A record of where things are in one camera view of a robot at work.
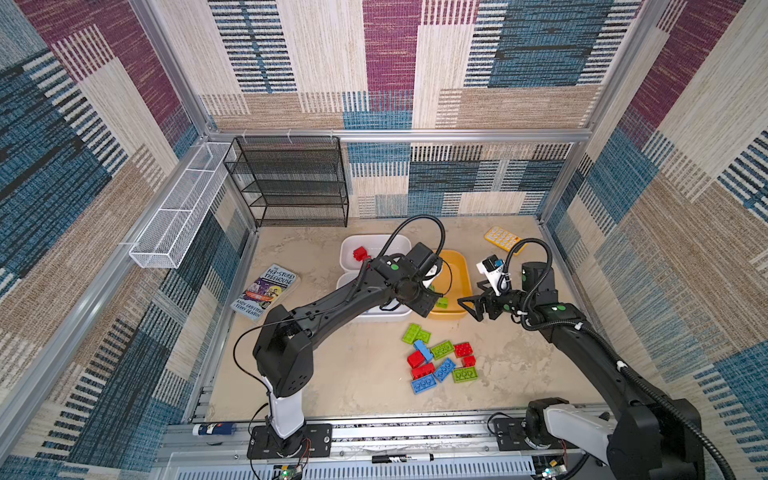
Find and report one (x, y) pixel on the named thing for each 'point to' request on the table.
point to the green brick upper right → (442, 349)
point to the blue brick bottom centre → (423, 383)
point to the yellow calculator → (501, 238)
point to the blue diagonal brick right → (444, 370)
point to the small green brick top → (424, 336)
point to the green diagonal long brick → (442, 302)
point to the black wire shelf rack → (292, 179)
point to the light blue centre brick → (421, 347)
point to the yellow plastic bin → (453, 283)
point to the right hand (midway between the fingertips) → (472, 295)
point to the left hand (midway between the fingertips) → (426, 297)
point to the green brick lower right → (464, 374)
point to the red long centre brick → (423, 371)
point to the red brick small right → (469, 361)
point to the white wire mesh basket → (163, 242)
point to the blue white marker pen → (215, 428)
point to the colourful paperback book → (263, 291)
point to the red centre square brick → (415, 359)
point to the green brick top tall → (411, 333)
